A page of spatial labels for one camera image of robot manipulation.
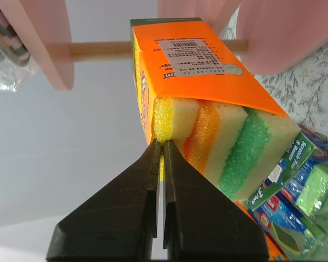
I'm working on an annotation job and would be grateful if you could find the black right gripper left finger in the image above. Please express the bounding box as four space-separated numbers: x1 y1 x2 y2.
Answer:
46 140 161 261

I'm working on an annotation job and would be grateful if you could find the green blue sponge pack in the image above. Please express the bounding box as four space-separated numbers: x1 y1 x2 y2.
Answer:
282 129 328 228
249 193 328 261

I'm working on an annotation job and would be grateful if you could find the purple wavy sponge pack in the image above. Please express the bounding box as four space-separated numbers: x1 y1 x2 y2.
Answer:
0 10 39 92

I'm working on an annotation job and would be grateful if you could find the orange boxed sponge pack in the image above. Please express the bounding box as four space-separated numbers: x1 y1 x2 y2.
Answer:
130 17 315 206
233 201 287 261

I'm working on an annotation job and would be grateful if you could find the floral table mat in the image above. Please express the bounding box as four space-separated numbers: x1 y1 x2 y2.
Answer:
255 42 328 142

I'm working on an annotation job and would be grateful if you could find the pink three-tier shelf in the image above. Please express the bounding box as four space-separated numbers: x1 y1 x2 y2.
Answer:
0 1 328 90

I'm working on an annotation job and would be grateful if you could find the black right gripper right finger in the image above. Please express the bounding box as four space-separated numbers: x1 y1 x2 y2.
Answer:
163 141 267 261

